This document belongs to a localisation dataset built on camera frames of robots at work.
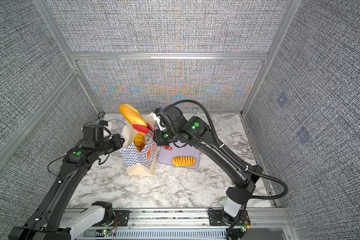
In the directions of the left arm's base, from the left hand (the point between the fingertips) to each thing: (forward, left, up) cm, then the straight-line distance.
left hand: (125, 139), depth 75 cm
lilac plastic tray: (+1, -29, -21) cm, 36 cm away
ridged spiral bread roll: (-4, -30, -19) cm, 36 cm away
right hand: (-5, -16, +8) cm, 19 cm away
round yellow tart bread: (+12, -2, -19) cm, 23 cm away
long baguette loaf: (+6, -5, +9) cm, 12 cm away
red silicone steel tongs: (-2, -13, +9) cm, 16 cm away
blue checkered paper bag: (-6, -5, -16) cm, 17 cm away
